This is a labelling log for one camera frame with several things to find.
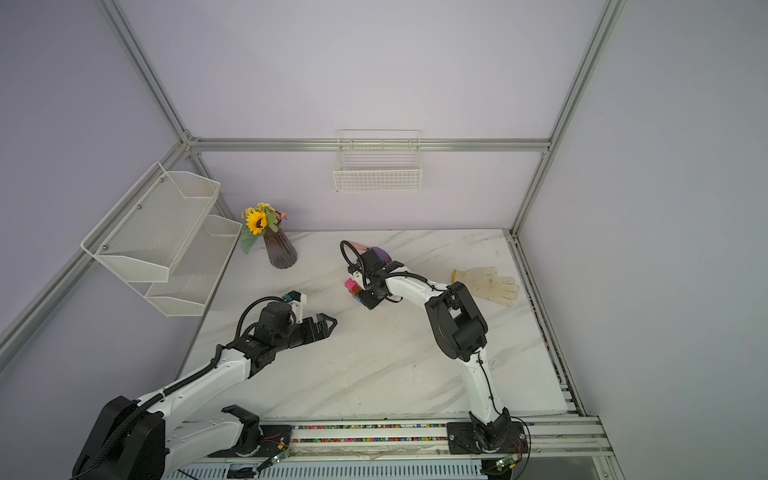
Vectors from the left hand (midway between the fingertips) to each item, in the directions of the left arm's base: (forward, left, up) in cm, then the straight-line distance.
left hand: (325, 328), depth 86 cm
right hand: (+13, -14, -6) cm, 20 cm away
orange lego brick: (+17, -7, -5) cm, 19 cm away
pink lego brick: (+17, -6, -2) cm, 18 cm away
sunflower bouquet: (+28, +22, +18) cm, 40 cm away
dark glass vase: (+29, +20, +2) cm, 35 cm away
